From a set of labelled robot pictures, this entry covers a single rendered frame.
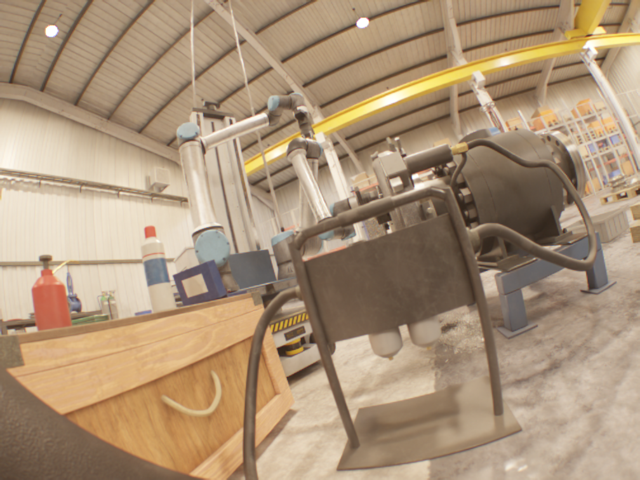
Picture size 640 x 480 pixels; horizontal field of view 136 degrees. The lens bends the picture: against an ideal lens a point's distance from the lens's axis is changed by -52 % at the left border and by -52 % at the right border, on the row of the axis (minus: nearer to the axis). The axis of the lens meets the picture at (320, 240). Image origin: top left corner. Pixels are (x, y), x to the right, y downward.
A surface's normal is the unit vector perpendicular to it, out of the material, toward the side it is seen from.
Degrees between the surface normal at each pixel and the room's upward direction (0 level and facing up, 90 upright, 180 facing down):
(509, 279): 90
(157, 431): 90
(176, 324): 90
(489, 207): 108
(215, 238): 95
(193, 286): 100
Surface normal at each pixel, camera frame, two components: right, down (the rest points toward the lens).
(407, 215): -0.29, 0.00
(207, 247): 0.40, -0.16
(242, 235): 0.67, -0.30
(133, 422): 0.91, -0.31
